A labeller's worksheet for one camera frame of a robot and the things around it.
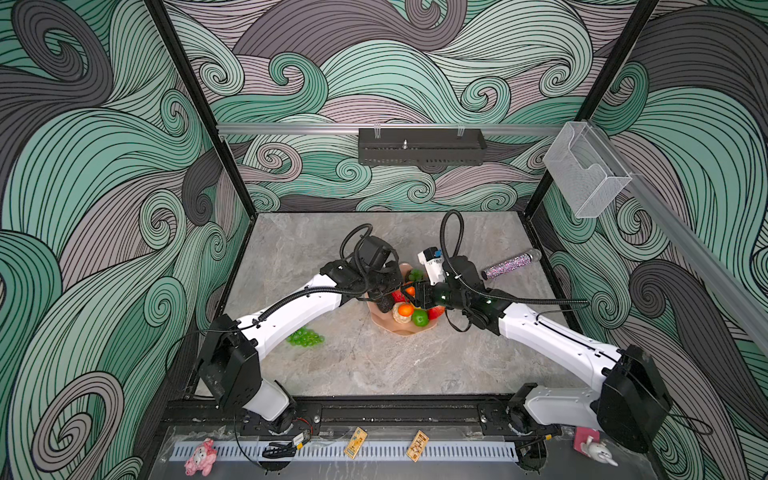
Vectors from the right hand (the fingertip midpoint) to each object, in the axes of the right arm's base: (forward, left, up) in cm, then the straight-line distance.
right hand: (407, 288), depth 79 cm
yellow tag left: (-33, +13, -15) cm, 39 cm away
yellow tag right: (-34, -2, -15) cm, 37 cm away
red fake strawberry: (-2, -9, -11) cm, 14 cm away
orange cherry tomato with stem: (-2, 0, +3) cm, 4 cm away
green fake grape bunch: (-8, +29, -15) cm, 34 cm away
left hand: (+2, 0, +2) cm, 3 cm away
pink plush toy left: (-37, +47, -12) cm, 61 cm away
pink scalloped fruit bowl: (+14, -1, -12) cm, 19 cm away
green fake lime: (-4, -4, -10) cm, 11 cm away
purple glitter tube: (+21, -46, -15) cm, 52 cm away
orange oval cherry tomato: (-5, 0, -2) cm, 6 cm away
